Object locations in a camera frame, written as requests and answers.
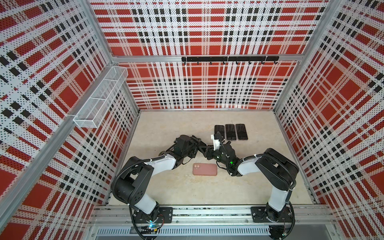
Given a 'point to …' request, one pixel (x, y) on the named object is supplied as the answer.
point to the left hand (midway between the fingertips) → (201, 144)
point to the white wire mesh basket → (92, 113)
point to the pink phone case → (204, 169)
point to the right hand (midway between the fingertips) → (200, 148)
